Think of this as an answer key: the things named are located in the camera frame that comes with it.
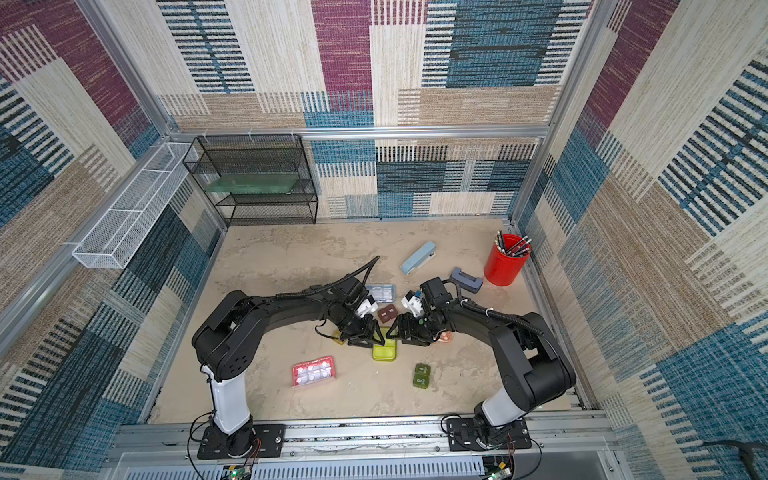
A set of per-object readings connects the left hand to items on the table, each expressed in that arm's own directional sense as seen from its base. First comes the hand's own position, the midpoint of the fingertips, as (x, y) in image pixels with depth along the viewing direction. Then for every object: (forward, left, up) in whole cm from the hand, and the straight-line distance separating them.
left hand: (380, 345), depth 87 cm
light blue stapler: (+31, -16, +3) cm, 35 cm away
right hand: (0, -5, +1) cm, 6 cm away
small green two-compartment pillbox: (-8, -11, -2) cm, 14 cm away
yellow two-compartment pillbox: (0, +12, +4) cm, 13 cm away
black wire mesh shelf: (+55, +40, +27) cm, 74 cm away
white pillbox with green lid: (-2, -2, -2) cm, 3 cm away
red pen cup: (+21, -38, +12) cm, 45 cm away
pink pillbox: (-7, +18, -1) cm, 20 cm away
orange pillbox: (+3, -19, -1) cm, 19 cm away
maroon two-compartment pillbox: (+10, -2, 0) cm, 10 cm away
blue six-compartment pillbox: (+18, -1, -1) cm, 18 cm away
